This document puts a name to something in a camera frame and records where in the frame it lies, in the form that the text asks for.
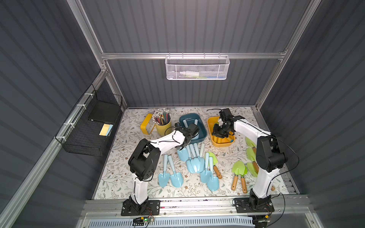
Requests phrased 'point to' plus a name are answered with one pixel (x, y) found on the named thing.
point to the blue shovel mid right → (205, 174)
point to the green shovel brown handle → (215, 159)
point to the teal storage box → (189, 118)
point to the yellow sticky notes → (105, 129)
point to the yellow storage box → (217, 140)
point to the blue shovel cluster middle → (183, 154)
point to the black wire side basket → (87, 129)
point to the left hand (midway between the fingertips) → (183, 142)
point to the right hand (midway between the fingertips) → (213, 134)
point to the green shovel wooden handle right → (244, 184)
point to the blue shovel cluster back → (197, 163)
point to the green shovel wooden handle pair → (239, 168)
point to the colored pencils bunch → (161, 116)
